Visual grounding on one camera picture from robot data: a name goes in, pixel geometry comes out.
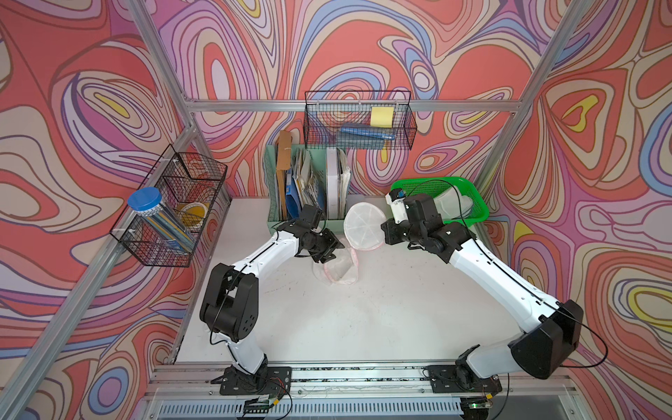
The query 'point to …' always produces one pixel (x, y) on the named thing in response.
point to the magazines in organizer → (308, 187)
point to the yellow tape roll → (192, 214)
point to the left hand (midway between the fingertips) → (345, 248)
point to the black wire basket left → (192, 189)
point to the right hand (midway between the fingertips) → (385, 231)
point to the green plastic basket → (435, 186)
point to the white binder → (332, 183)
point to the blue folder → (292, 202)
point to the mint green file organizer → (318, 157)
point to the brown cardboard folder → (283, 164)
